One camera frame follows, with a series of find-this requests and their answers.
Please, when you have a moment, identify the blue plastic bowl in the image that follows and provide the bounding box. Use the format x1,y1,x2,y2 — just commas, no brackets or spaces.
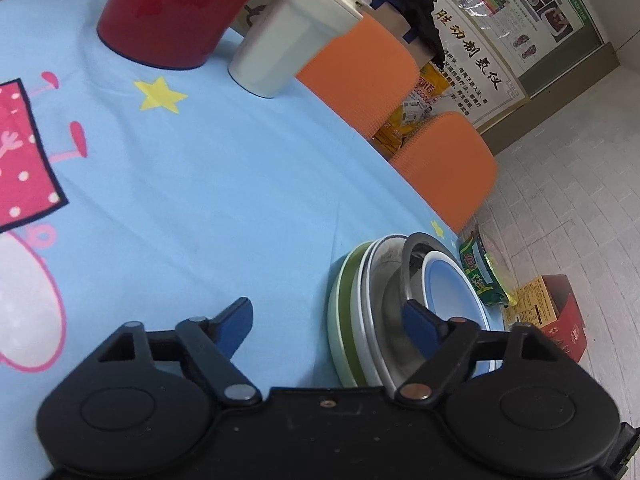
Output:
424,258,490,378

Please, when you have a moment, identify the white ribbed bowl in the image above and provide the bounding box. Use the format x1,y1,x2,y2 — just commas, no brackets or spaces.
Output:
418,250,494,376

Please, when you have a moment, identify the stainless steel bowl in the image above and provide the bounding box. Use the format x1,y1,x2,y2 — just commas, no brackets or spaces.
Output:
370,232,454,392

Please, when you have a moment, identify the green plate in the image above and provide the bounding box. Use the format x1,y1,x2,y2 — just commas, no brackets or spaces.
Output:
326,240,372,388

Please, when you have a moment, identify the green instant noodle cup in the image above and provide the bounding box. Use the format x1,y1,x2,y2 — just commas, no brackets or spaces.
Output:
458,224,512,307

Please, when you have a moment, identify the red cracker box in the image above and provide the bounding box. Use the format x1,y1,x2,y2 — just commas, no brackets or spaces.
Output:
502,274,587,363

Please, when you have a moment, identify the blue cartoon tablecloth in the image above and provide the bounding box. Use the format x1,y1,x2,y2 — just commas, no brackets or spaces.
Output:
0,0,507,391

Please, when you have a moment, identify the right orange chair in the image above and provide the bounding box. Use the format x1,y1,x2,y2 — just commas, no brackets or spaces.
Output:
390,112,498,233

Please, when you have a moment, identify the orange chair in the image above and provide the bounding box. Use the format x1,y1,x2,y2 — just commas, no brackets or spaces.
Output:
297,14,419,140
390,112,498,233

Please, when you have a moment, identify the yellow snack bag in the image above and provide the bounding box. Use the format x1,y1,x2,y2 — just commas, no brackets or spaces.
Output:
371,63,451,160

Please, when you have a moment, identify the left orange chair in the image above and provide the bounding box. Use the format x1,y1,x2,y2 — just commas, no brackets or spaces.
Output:
297,14,419,140

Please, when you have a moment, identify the white lidded cup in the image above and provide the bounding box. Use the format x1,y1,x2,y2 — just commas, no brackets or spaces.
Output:
228,0,362,99

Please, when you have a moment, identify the brown cardboard box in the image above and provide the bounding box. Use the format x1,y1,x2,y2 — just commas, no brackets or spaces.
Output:
360,0,433,67

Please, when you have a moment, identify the red thermos jug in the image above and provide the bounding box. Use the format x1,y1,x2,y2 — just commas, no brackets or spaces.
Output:
96,0,247,70

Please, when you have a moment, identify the black cloth on box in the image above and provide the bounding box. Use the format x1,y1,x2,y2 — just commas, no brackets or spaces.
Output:
359,0,446,68

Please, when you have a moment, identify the wall poster with text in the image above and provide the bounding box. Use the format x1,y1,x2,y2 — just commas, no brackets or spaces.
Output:
433,0,605,132

